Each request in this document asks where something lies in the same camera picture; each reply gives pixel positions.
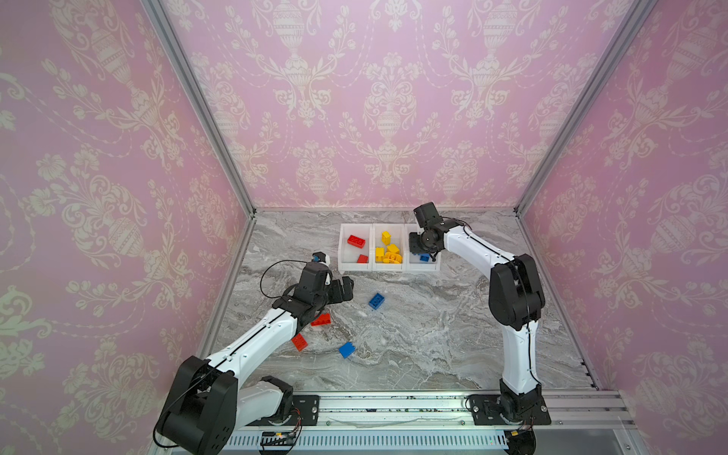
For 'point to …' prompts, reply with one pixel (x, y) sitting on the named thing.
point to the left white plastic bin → (348, 253)
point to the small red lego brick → (362, 259)
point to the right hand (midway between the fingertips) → (417, 243)
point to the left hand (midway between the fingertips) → (343, 285)
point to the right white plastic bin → (420, 262)
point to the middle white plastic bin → (397, 238)
